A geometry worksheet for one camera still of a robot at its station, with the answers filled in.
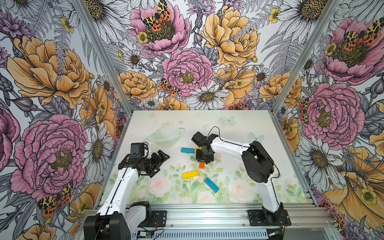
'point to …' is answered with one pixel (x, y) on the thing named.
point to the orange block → (202, 165)
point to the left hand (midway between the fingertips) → (165, 166)
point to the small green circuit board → (145, 234)
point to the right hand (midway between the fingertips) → (202, 163)
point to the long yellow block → (190, 174)
